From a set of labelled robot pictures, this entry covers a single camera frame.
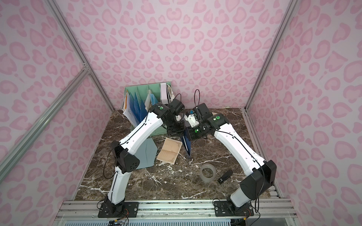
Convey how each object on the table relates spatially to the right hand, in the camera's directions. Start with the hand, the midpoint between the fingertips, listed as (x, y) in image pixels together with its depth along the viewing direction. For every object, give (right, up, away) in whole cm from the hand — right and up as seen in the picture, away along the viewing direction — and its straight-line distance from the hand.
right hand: (186, 135), depth 75 cm
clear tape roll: (+13, -23, +11) cm, 29 cm away
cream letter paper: (-11, -12, +20) cm, 26 cm away
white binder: (-15, +27, +21) cm, 37 cm away
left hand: (0, +1, +4) cm, 5 cm away
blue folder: (-21, +21, +16) cm, 33 cm away
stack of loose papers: (-10, +25, +18) cm, 33 cm away
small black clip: (+20, -26, +5) cm, 33 cm away
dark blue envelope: (0, -5, +4) cm, 6 cm away
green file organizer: (-33, +22, +22) cm, 45 cm away
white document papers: (-36, +15, +11) cm, 41 cm away
